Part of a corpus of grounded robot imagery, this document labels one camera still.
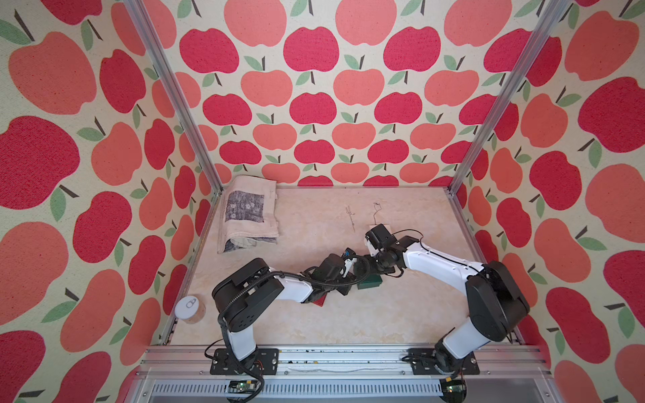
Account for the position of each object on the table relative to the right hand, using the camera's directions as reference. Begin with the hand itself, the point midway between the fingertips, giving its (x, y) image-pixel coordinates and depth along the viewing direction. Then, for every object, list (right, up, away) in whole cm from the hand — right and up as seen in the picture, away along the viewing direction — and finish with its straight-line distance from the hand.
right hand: (367, 272), depth 89 cm
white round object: (-59, -9, -9) cm, 61 cm away
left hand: (-4, -3, -1) cm, 5 cm away
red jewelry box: (-17, -8, -7) cm, 20 cm away
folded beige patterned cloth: (-48, +21, +14) cm, 54 cm away
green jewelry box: (0, -2, -4) cm, 5 cm away
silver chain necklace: (-4, +21, +23) cm, 31 cm away
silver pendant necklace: (+9, +24, +26) cm, 37 cm away
